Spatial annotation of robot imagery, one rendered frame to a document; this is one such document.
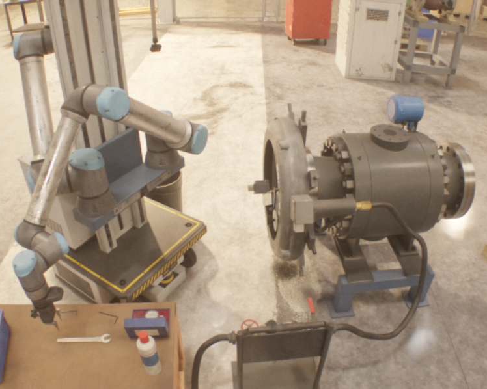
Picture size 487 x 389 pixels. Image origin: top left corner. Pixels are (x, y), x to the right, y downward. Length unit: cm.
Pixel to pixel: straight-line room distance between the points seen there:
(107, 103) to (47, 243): 54
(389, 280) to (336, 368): 55
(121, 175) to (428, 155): 158
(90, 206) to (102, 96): 58
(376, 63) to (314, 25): 180
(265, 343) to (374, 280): 81
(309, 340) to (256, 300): 75
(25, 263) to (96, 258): 91
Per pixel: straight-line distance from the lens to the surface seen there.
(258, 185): 232
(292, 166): 186
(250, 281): 253
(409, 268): 240
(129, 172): 217
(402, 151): 218
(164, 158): 213
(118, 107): 152
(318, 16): 733
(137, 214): 241
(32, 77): 190
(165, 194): 273
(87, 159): 180
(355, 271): 229
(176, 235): 237
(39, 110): 187
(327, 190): 210
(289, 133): 197
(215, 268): 260
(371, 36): 579
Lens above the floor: 185
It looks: 35 degrees down
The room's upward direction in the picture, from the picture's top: straight up
